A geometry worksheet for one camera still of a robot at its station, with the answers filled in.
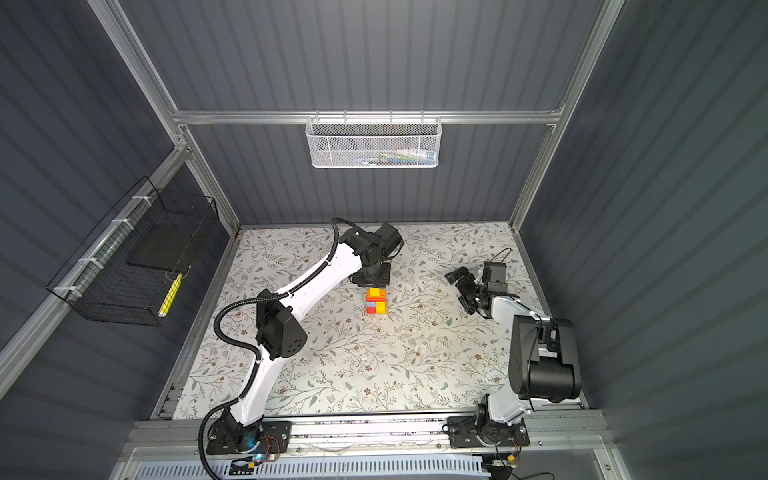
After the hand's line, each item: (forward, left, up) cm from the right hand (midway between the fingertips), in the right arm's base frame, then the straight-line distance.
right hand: (455, 285), depth 94 cm
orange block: (-5, +24, +1) cm, 24 cm away
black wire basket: (-10, +84, +24) cm, 88 cm away
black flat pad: (-2, +79, +24) cm, 83 cm away
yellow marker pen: (-17, +71, +22) cm, 76 cm away
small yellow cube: (-5, +26, +4) cm, 26 cm away
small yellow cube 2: (-6, +24, -3) cm, 25 cm away
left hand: (-3, +24, +6) cm, 25 cm away
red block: (-6, +27, -4) cm, 28 cm away
